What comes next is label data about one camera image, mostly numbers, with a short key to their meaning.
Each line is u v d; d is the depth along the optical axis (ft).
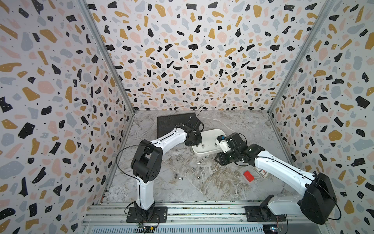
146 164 1.64
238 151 2.04
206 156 3.11
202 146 3.25
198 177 2.81
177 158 3.07
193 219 2.40
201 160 3.04
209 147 3.30
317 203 1.31
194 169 2.94
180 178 2.81
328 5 2.31
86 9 2.30
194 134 2.57
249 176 2.80
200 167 2.95
